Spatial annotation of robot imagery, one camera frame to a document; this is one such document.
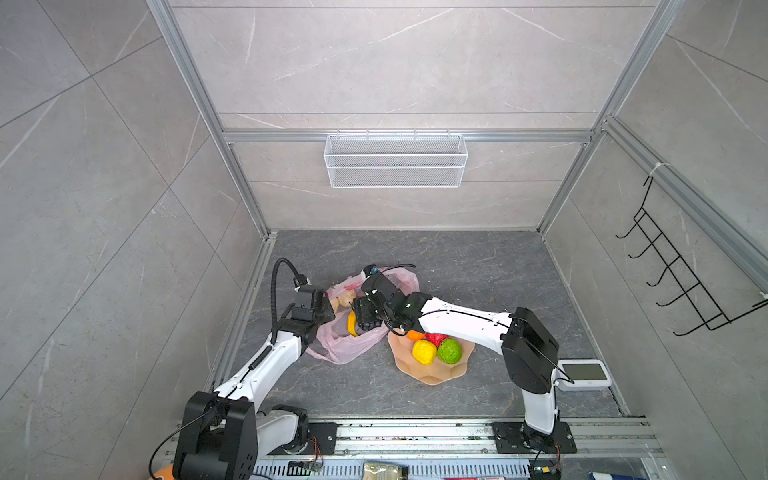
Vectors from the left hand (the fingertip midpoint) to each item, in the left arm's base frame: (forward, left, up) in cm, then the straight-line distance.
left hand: (320, 298), depth 88 cm
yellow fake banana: (-5, -9, -7) cm, 12 cm away
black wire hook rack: (-15, -88, +22) cm, 92 cm away
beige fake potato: (+2, -3, -7) cm, 8 cm away
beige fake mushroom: (-1, -8, +1) cm, 8 cm away
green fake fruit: (-17, -37, -2) cm, 40 cm away
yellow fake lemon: (-16, -30, -4) cm, 34 cm away
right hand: (-3, -12, +1) cm, 12 cm away
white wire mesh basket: (+43, -25, +19) cm, 53 cm away
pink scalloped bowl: (-21, -33, -8) cm, 39 cm away
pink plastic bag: (-12, -4, -5) cm, 14 cm away
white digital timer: (-23, -73, -6) cm, 76 cm away
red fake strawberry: (-12, -34, -4) cm, 36 cm away
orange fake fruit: (-11, -28, -4) cm, 30 cm away
